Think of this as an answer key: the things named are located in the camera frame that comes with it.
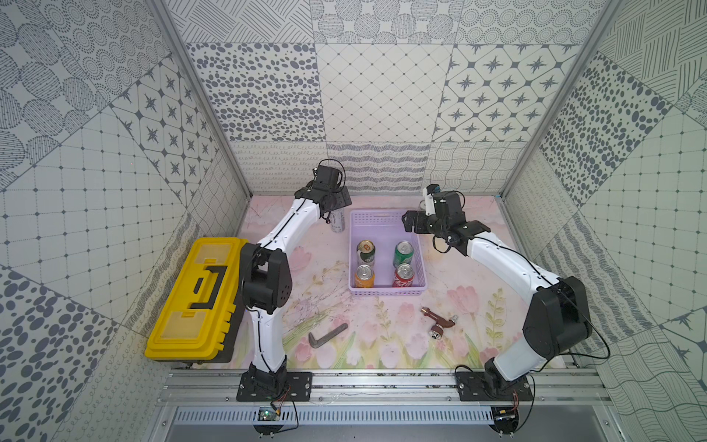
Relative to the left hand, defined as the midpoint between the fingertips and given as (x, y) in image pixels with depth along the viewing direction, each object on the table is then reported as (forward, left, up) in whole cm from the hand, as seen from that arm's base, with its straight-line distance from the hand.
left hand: (334, 195), depth 94 cm
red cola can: (-26, -23, -10) cm, 36 cm away
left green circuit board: (-61, +14, -22) cm, 66 cm away
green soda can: (-17, -24, -10) cm, 31 cm away
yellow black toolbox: (-43, +31, -3) cm, 54 cm away
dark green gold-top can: (-17, -11, -9) cm, 22 cm away
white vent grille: (-61, -5, -21) cm, 65 cm away
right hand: (-10, -27, -1) cm, 29 cm away
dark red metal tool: (-40, -33, -17) cm, 55 cm away
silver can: (-2, 0, -11) cm, 11 cm away
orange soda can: (-26, -11, -9) cm, 30 cm away
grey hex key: (-43, +4, -20) cm, 48 cm away
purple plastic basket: (+1, -18, -19) cm, 27 cm away
